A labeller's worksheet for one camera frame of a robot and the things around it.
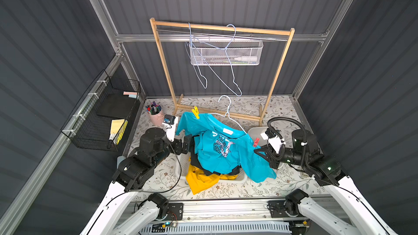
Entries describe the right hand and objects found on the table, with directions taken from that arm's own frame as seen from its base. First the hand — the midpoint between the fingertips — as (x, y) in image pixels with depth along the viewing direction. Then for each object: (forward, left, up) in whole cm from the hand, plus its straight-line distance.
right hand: (259, 150), depth 65 cm
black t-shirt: (+2, +28, -17) cm, 33 cm away
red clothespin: (+2, +1, +4) cm, 4 cm away
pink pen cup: (+32, +54, -15) cm, 65 cm away
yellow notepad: (+4, +56, +9) cm, 57 cm away
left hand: (+5, +32, +5) cm, 33 cm away
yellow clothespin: (+14, +26, +7) cm, 31 cm away
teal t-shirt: (+4, +14, -7) cm, 17 cm away
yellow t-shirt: (-9, +25, -13) cm, 30 cm away
